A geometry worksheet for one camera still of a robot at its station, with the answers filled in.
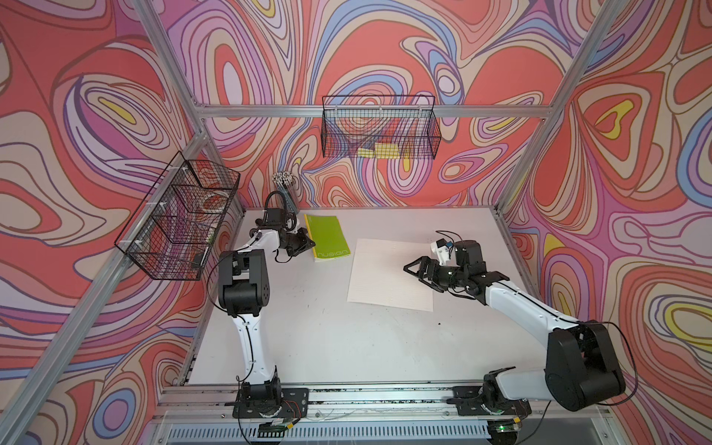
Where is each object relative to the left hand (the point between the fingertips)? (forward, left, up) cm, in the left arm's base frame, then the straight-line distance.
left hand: (316, 242), depth 102 cm
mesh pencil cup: (+20, +13, +13) cm, 27 cm away
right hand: (-20, -33, +7) cm, 39 cm away
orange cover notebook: (-11, -23, -6) cm, 26 cm away
